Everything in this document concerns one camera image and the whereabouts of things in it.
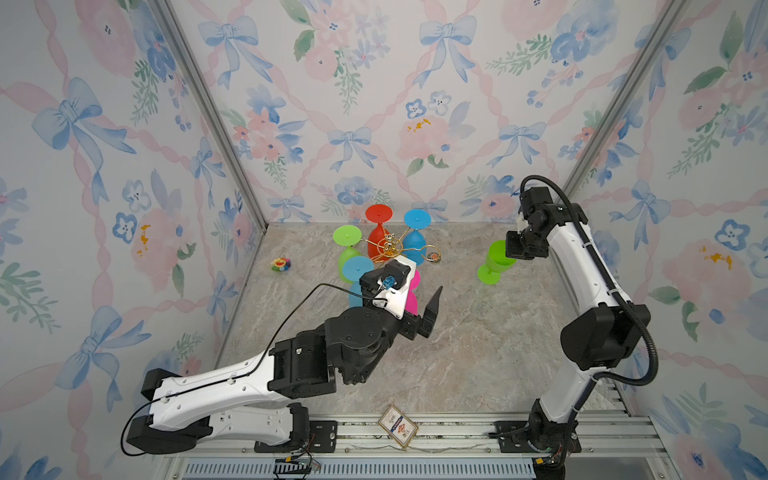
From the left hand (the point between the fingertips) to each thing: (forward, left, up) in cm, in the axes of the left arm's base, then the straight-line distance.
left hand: (416, 276), depth 53 cm
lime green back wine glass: (+22, +16, -14) cm, 30 cm away
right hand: (+25, -31, -22) cm, 46 cm away
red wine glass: (+30, +7, -13) cm, 33 cm away
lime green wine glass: (+21, -25, -22) cm, 40 cm away
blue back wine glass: (+27, -2, -21) cm, 34 cm away
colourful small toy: (+34, +43, -42) cm, 69 cm away
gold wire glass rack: (+19, +4, -13) cm, 23 cm away
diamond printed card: (-16, +2, -42) cm, 45 cm away
